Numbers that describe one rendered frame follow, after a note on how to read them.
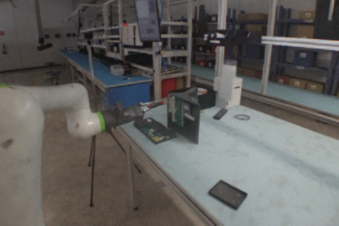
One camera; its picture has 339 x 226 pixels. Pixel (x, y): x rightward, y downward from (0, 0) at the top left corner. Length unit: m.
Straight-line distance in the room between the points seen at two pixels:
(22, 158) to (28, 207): 0.10
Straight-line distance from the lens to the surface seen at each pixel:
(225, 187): 0.77
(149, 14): 2.19
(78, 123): 0.81
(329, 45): 1.20
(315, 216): 0.79
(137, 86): 2.58
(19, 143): 0.38
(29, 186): 0.43
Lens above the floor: 1.52
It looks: 19 degrees down
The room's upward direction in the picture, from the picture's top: straight up
